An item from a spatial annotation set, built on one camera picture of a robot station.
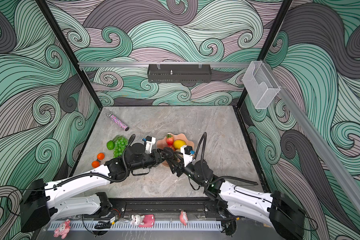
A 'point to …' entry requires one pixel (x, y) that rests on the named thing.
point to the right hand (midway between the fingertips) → (171, 157)
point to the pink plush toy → (63, 229)
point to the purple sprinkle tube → (120, 123)
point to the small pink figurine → (183, 217)
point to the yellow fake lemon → (178, 143)
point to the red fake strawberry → (169, 140)
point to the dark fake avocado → (168, 153)
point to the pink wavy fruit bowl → (162, 143)
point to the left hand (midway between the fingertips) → (171, 155)
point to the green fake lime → (110, 145)
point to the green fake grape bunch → (120, 143)
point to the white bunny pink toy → (145, 220)
